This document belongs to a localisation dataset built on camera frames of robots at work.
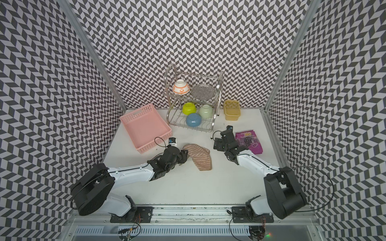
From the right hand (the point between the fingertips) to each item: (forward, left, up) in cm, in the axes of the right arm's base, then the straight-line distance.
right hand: (223, 144), depth 90 cm
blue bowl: (+20, +19, 0) cm, 27 cm away
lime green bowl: (+30, +22, +2) cm, 37 cm away
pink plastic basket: (+19, +53, -6) cm, 56 cm away
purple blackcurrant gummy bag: (+5, -18, -3) cm, 19 cm away
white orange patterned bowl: (+25, +25, +23) cm, 43 cm away
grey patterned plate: (+41, +11, +7) cm, 43 cm away
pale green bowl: (+26, +10, +2) cm, 27 cm away
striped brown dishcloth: (-6, +14, -3) cm, 15 cm away
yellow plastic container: (+36, -11, -7) cm, 39 cm away
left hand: (-5, +23, -1) cm, 24 cm away
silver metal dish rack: (+15, +18, +22) cm, 32 cm away
